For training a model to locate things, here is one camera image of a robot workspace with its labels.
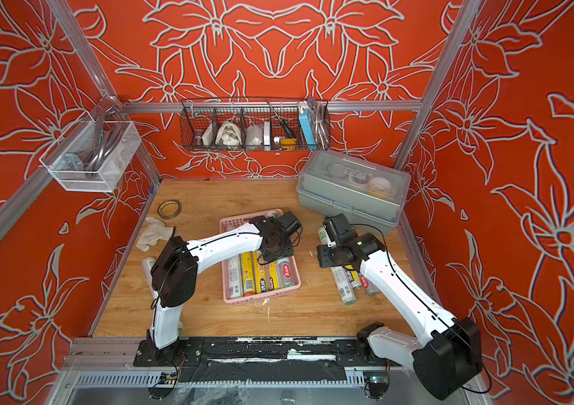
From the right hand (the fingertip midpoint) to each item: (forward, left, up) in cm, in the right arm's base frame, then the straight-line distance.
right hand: (322, 254), depth 79 cm
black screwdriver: (+46, +14, +19) cm, 52 cm away
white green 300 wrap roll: (0, +61, -9) cm, 62 cm away
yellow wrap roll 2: (-3, +16, -10) cm, 19 cm away
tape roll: (+29, +65, -13) cm, 72 cm away
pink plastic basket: (+19, +33, -7) cm, 38 cm away
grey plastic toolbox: (+21, -18, +6) cm, 28 cm away
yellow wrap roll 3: (-3, -12, -11) cm, 16 cm away
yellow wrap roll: (-2, +21, -10) cm, 23 cm away
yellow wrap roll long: (0, +25, -10) cm, 27 cm away
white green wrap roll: (-4, +29, -9) cm, 31 cm away
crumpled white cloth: (+16, +67, -12) cm, 69 cm away
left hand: (+5, +11, -7) cm, 14 cm away
